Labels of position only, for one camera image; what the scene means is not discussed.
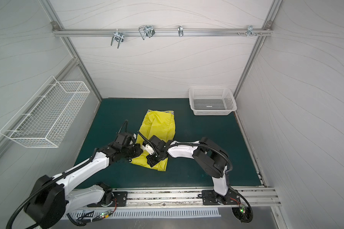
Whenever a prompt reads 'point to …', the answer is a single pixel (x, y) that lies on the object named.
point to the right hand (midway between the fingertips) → (148, 161)
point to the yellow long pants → (159, 123)
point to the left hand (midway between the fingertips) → (144, 151)
